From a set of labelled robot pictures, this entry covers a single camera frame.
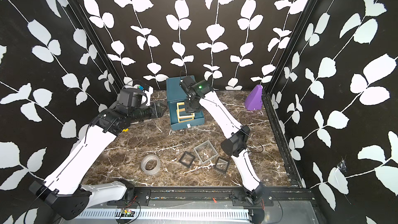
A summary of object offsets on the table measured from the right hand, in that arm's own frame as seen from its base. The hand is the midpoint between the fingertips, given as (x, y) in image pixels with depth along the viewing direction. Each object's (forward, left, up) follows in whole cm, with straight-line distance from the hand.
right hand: (189, 108), depth 82 cm
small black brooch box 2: (-22, -18, -23) cm, 37 cm away
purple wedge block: (+17, -41, -12) cm, 46 cm away
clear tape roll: (-23, +22, -22) cm, 38 cm away
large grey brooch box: (-15, -9, -23) cm, 29 cm away
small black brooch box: (-20, +2, -22) cm, 30 cm away
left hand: (-7, +11, +10) cm, 16 cm away
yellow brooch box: (-4, +2, -4) cm, 6 cm away
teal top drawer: (-5, -5, -3) cm, 8 cm away
